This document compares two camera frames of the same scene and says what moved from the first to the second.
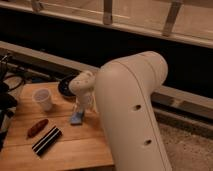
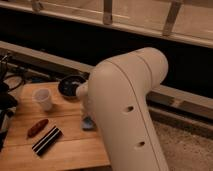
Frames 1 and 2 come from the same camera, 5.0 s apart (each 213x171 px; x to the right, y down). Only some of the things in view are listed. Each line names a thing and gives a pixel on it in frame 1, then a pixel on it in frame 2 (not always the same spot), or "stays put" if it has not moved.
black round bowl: x=64 y=85 stays put
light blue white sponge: x=76 y=118 -> x=88 y=124
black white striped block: x=47 y=140 stays put
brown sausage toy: x=37 y=128 stays put
